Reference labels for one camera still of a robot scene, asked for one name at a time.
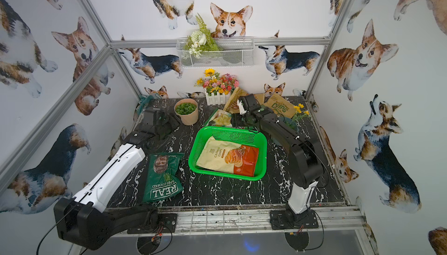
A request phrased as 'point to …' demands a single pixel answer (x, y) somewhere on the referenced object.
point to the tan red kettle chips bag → (232, 105)
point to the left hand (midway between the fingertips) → (176, 115)
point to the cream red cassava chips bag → (227, 157)
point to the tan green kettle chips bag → (276, 103)
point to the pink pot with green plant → (187, 109)
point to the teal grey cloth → (144, 99)
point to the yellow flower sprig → (299, 114)
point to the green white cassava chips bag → (220, 118)
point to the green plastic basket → (239, 137)
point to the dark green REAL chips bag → (160, 181)
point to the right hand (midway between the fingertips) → (241, 114)
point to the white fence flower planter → (217, 88)
